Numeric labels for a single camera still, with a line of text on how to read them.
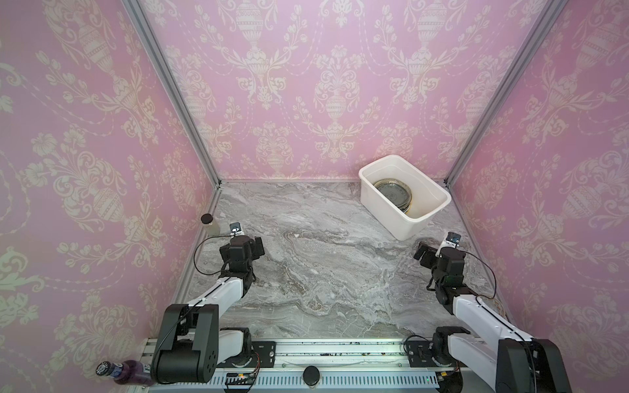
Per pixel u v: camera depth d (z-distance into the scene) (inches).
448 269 26.0
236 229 30.6
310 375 25.0
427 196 39.3
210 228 37.8
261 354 29.3
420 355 28.7
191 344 16.4
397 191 42.9
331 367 29.3
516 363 34.4
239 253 26.9
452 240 29.3
